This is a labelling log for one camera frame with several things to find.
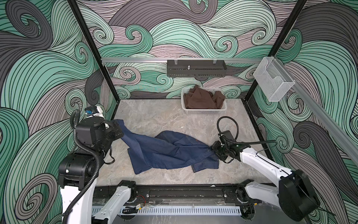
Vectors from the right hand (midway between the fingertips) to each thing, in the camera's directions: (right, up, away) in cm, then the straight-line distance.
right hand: (209, 150), depth 85 cm
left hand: (-46, +21, -29) cm, 58 cm away
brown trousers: (-2, +35, +26) cm, 44 cm away
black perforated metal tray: (-7, +55, +10) cm, 56 cm away
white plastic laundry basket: (0, +25, +18) cm, 31 cm away
